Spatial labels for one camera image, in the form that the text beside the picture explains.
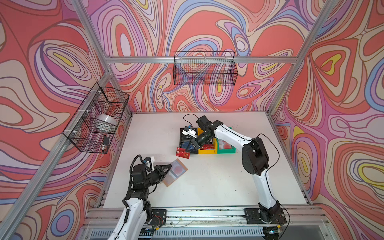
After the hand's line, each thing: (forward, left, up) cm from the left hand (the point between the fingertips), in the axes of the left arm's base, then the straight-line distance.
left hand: (172, 166), depth 81 cm
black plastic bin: (+23, -6, -8) cm, 25 cm away
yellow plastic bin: (+13, -21, -6) cm, 25 cm away
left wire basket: (+12, +39, +19) cm, 45 cm away
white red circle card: (+2, -2, -9) cm, 9 cm away
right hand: (+8, -10, +1) cm, 13 cm away
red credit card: (+8, -5, +1) cm, 10 cm away
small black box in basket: (+6, +31, +17) cm, 36 cm away
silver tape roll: (+14, +32, +22) cm, 41 cm away
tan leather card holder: (-3, +3, -11) cm, 12 cm away
